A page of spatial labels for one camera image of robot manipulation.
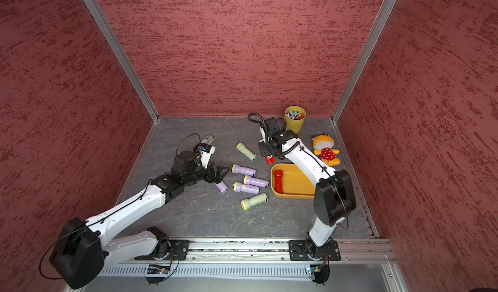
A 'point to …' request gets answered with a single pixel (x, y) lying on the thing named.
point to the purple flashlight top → (237, 169)
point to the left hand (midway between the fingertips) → (220, 170)
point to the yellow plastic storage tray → (288, 181)
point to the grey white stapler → (208, 139)
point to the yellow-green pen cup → (294, 117)
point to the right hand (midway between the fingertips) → (267, 151)
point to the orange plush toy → (323, 145)
